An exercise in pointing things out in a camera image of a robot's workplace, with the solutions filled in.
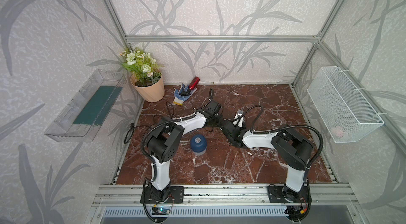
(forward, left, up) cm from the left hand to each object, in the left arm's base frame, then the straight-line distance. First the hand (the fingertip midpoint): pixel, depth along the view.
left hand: (221, 121), depth 95 cm
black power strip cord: (-4, +56, -6) cm, 57 cm away
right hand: (0, -8, 0) cm, 8 cm away
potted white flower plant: (+26, +49, +14) cm, 57 cm away
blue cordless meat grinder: (-17, +13, +5) cm, 22 cm away
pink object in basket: (-15, -53, +18) cm, 57 cm away
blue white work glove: (+21, +30, -4) cm, 36 cm away
